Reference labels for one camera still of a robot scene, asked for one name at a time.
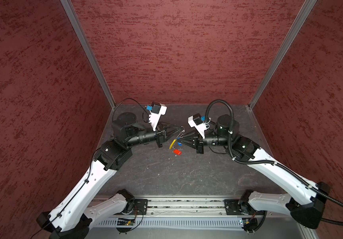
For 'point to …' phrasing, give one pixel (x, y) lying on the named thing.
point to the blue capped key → (179, 144)
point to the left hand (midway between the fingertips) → (179, 132)
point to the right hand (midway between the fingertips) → (178, 143)
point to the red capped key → (177, 152)
